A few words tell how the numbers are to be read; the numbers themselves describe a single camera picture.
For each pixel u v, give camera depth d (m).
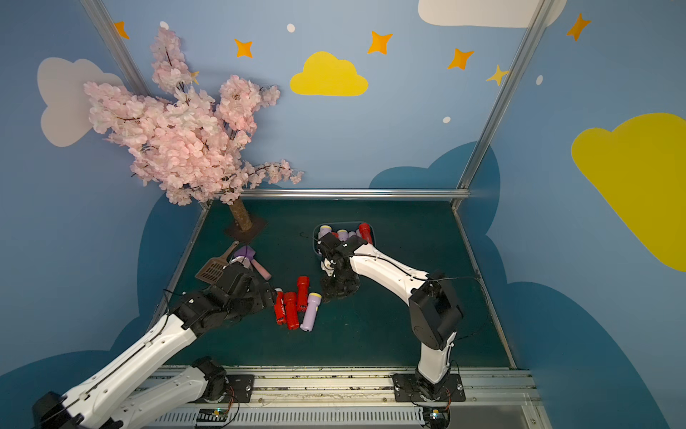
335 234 1.07
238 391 0.75
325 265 0.84
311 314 0.86
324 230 1.01
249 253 1.02
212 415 0.73
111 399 0.41
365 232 1.04
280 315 0.86
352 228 1.09
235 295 0.59
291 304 0.88
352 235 1.08
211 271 0.98
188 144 0.68
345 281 0.71
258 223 1.11
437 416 0.73
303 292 0.91
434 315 0.47
